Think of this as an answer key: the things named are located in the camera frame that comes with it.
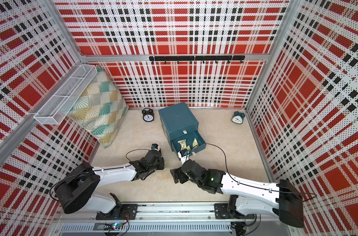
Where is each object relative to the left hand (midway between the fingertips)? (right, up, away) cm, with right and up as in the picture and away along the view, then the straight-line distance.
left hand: (165, 160), depth 91 cm
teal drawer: (+7, +9, -7) cm, 13 cm away
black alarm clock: (-16, +30, +17) cm, 38 cm away
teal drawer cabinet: (+9, +22, -10) cm, 26 cm away
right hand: (+10, 0, -16) cm, 19 cm away
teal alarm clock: (+52, +27, +17) cm, 61 cm away
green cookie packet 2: (+18, +11, -2) cm, 22 cm away
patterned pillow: (-38, +31, -4) cm, 49 cm away
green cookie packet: (+11, +11, -3) cm, 16 cm away
